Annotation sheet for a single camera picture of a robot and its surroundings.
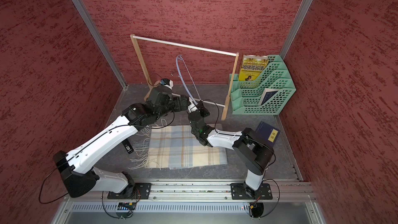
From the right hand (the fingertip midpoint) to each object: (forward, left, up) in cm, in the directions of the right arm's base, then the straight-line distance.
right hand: (201, 103), depth 86 cm
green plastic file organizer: (+21, -33, -19) cm, 43 cm away
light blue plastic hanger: (+15, +6, +7) cm, 18 cm away
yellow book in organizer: (+32, -36, 0) cm, 48 cm away
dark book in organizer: (+9, -41, -3) cm, 42 cm away
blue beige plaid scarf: (-18, +17, -18) cm, 31 cm away
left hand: (-8, +11, +11) cm, 17 cm away
